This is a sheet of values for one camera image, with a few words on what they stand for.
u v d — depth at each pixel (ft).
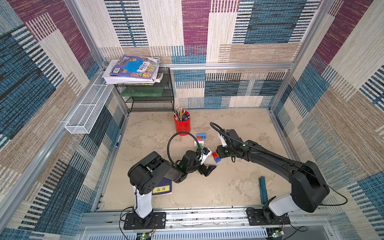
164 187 2.73
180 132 2.58
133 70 2.61
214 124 2.45
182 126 3.37
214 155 2.91
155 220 2.39
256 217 2.39
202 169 2.67
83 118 2.33
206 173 2.68
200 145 3.26
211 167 2.79
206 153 2.60
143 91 3.24
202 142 3.26
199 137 3.38
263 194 2.56
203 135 3.40
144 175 1.65
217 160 3.07
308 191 1.40
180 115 3.28
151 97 3.78
